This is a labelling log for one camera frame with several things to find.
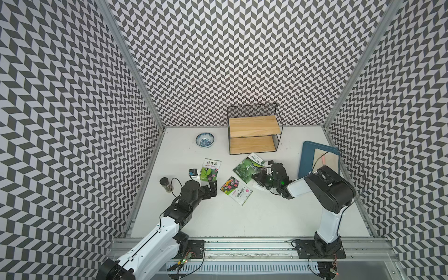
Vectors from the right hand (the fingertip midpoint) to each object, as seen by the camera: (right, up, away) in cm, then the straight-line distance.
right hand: (251, 178), depth 95 cm
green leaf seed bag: (-2, +5, +1) cm, 6 cm away
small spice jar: (-42, 0, -13) cm, 44 cm away
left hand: (-22, 0, -11) cm, 25 cm away
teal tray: (+34, +12, +7) cm, 37 cm away
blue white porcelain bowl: (-28, +22, +16) cm, 39 cm away
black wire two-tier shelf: (+1, +28, 0) cm, 28 cm away
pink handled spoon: (+43, +10, +6) cm, 45 cm away
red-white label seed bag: (-24, +4, +2) cm, 24 cm away
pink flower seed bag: (+2, -3, -4) cm, 5 cm away
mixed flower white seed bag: (-8, -5, -6) cm, 12 cm away
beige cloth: (+48, +9, +5) cm, 49 cm away
